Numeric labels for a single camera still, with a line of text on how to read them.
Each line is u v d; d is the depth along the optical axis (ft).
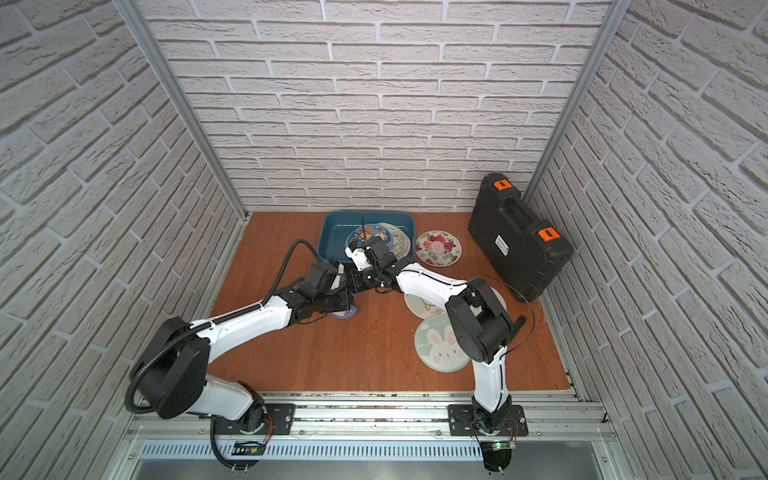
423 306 3.11
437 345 2.85
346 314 2.96
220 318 1.62
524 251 2.73
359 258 2.66
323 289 2.28
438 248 3.61
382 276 2.27
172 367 1.40
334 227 3.78
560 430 2.44
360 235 3.61
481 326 1.62
